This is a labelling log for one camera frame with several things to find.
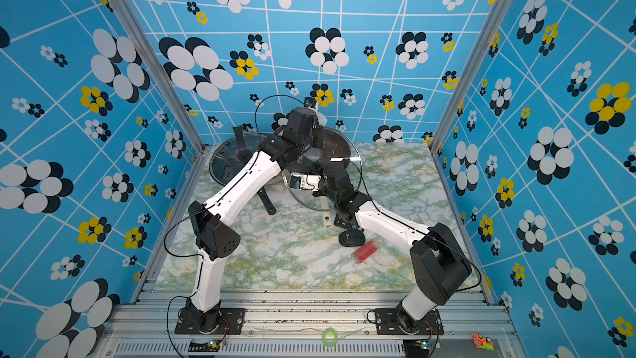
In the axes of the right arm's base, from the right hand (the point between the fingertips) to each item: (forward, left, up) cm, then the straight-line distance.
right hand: (319, 161), depth 82 cm
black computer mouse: (-17, -12, -23) cm, 31 cm away
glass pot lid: (+26, +45, -24) cm, 57 cm away
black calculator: (-10, -8, -23) cm, 27 cm away
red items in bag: (-22, -15, -25) cm, 36 cm away
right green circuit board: (-49, -28, -25) cm, 61 cm away
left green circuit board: (-49, +33, -26) cm, 65 cm away
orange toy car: (-47, -46, -23) cm, 70 cm away
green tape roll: (-47, -3, -25) cm, 53 cm away
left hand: (+9, -1, +8) cm, 12 cm away
